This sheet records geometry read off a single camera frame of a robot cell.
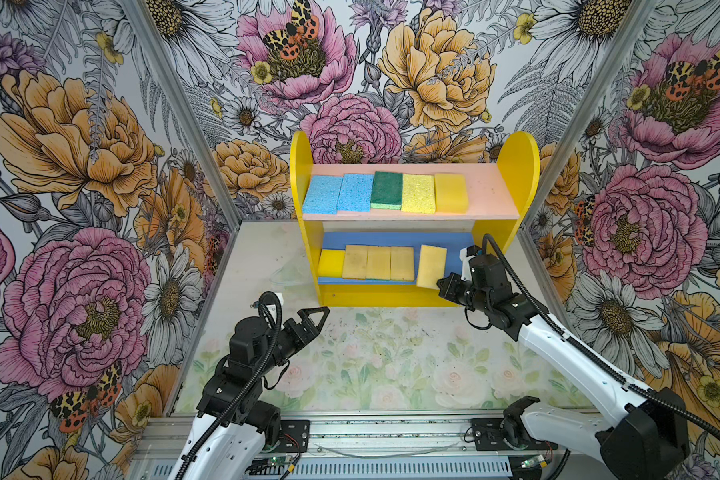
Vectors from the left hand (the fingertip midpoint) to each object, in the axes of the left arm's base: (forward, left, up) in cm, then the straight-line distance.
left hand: (322, 327), depth 72 cm
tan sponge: (+22, -7, -3) cm, 24 cm away
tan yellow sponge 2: (+21, -21, -3) cm, 30 cm away
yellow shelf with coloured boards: (+33, -17, -3) cm, 37 cm away
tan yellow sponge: (+22, -14, -4) cm, 26 cm away
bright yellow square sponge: (+22, 0, -3) cm, 22 cm away
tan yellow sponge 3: (+17, -29, +1) cm, 33 cm away
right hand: (+10, -29, -1) cm, 31 cm away
